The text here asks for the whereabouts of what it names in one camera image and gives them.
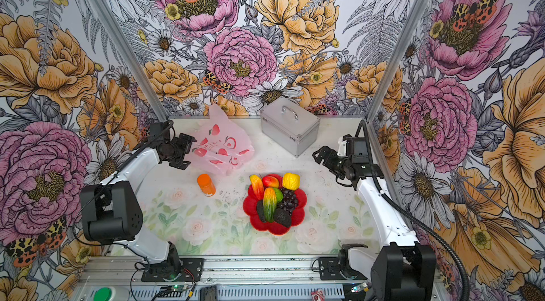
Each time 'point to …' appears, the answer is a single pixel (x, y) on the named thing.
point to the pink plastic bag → (222, 144)
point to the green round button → (103, 294)
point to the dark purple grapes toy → (290, 201)
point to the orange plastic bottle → (206, 184)
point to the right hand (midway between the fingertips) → (320, 165)
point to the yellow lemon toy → (291, 181)
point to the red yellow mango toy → (257, 188)
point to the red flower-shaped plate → (250, 206)
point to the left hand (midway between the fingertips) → (196, 152)
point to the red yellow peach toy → (270, 181)
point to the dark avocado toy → (282, 217)
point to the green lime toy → (279, 195)
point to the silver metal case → (291, 125)
